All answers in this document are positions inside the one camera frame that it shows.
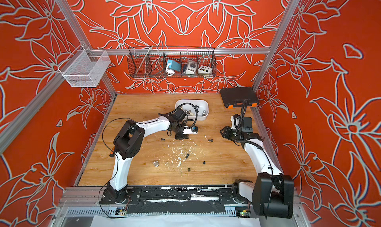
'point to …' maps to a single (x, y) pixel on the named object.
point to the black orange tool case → (233, 97)
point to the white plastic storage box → (196, 109)
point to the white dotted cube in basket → (204, 69)
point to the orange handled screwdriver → (112, 154)
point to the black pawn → (187, 154)
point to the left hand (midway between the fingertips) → (187, 133)
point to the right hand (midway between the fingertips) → (220, 130)
